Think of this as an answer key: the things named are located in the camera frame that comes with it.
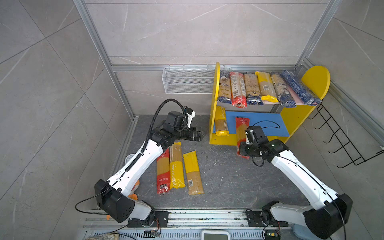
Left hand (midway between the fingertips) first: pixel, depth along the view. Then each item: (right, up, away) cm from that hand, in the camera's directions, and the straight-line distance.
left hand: (199, 128), depth 73 cm
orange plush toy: (-36, -37, +7) cm, 52 cm away
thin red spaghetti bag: (+25, +2, +14) cm, 29 cm away
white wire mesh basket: (-7, +33, +27) cm, 44 cm away
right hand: (+23, -10, +7) cm, 26 cm away
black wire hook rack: (+64, -12, -12) cm, 66 cm away
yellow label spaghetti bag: (-14, -23, +16) cm, 31 cm away
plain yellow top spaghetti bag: (-4, -25, +16) cm, 30 cm away
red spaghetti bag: (-21, -27, +15) cm, 37 cm away
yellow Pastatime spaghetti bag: (+14, +3, +20) cm, 25 cm away
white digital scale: (+7, -48, -7) cm, 49 cm away
